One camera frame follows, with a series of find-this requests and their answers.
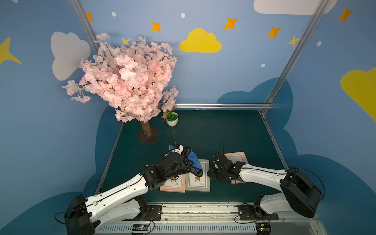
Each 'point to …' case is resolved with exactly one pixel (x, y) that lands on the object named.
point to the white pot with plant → (170, 117)
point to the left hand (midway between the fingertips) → (195, 161)
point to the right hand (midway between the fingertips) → (209, 172)
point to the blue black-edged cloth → (197, 169)
